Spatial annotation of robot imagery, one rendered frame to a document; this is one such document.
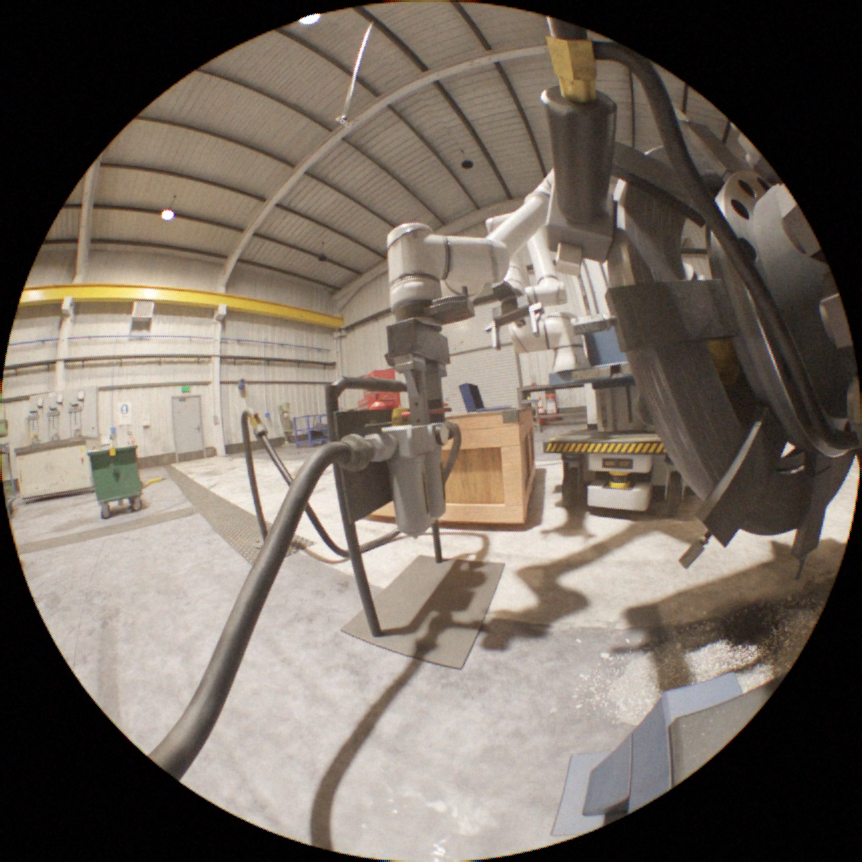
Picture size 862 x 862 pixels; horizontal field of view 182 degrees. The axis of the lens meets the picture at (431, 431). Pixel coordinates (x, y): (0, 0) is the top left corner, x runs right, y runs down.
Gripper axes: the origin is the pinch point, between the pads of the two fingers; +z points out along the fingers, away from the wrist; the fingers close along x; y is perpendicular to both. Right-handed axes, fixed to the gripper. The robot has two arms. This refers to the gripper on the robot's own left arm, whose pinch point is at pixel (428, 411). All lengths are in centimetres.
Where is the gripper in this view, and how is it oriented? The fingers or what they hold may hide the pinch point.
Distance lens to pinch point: 42.8
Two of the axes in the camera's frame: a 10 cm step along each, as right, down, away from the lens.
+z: 1.1, 9.9, 0.5
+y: -9.1, 0.7, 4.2
